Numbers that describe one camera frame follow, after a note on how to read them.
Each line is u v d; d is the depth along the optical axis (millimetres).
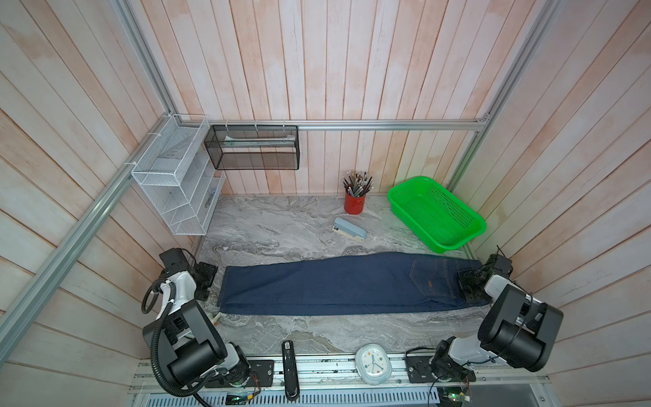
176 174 688
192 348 436
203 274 780
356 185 1017
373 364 729
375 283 896
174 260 669
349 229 1030
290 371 713
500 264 724
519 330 457
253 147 1052
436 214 1137
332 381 729
